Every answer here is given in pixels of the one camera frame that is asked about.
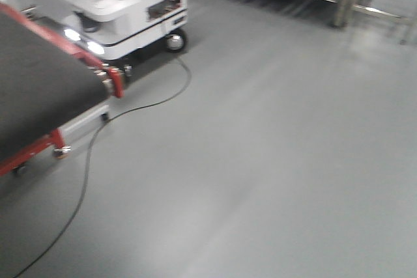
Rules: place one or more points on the conveyor with dark grey belt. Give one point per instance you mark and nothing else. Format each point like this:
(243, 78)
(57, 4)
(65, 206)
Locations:
(39, 79)

